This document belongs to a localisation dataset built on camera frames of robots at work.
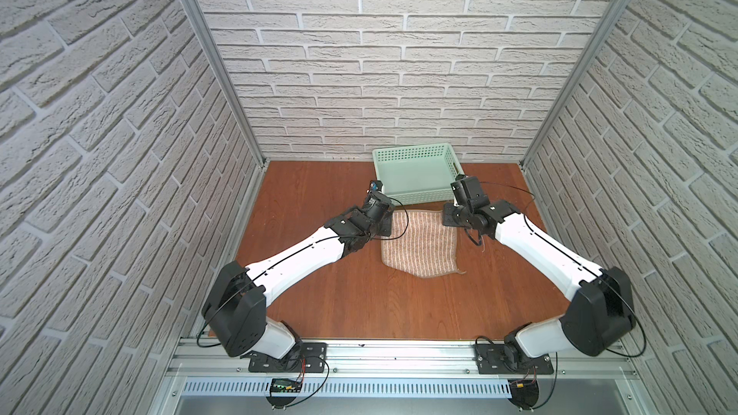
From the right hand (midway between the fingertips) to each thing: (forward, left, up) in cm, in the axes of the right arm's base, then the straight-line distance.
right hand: (441, 213), depth 85 cm
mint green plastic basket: (+31, +1, -17) cm, 36 cm away
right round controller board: (-44, -14, -15) cm, 49 cm away
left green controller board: (-39, +45, -16) cm, 62 cm away
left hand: (+1, +17, +3) cm, 18 cm away
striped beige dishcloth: (-6, +6, -8) cm, 12 cm away
